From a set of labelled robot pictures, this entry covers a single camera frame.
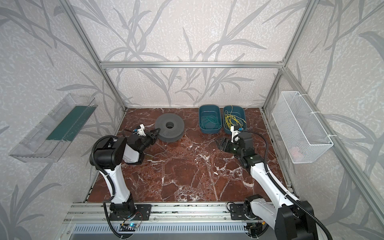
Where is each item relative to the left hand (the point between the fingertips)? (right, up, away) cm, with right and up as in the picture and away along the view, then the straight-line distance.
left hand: (161, 125), depth 95 cm
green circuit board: (-10, -49, -24) cm, 55 cm away
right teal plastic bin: (+54, +9, +20) cm, 59 cm away
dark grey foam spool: (+5, -2, +7) cm, 9 cm away
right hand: (+36, -6, -13) cm, 39 cm away
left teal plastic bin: (+33, +12, +23) cm, 42 cm away
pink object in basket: (+72, -13, -23) cm, 77 cm away
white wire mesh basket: (+68, -5, -35) cm, 77 cm away
